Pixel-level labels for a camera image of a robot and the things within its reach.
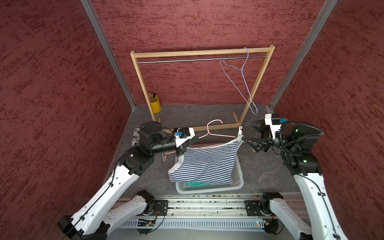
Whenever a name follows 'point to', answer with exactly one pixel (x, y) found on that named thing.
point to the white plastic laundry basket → (236, 182)
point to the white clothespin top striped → (240, 133)
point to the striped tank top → (212, 163)
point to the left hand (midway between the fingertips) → (195, 139)
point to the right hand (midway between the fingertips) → (243, 134)
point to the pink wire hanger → (164, 158)
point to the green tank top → (195, 184)
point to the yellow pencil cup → (155, 103)
